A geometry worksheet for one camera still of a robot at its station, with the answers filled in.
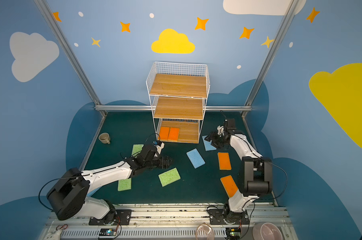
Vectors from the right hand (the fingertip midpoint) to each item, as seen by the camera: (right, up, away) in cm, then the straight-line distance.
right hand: (210, 139), depth 91 cm
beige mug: (-72, 0, +12) cm, 73 cm away
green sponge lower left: (-50, -25, -8) cm, 57 cm away
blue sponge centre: (-9, -12, +4) cm, 16 cm away
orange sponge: (-24, +3, +16) cm, 29 cm away
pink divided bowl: (+24, -43, -20) cm, 53 cm away
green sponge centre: (-25, -21, -5) cm, 33 cm away
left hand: (-25, -11, -5) cm, 28 cm away
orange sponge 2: (+10, -26, -7) cm, 29 cm away
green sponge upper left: (-48, -7, +7) cm, 49 cm away
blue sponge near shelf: (+1, -4, +13) cm, 14 cm away
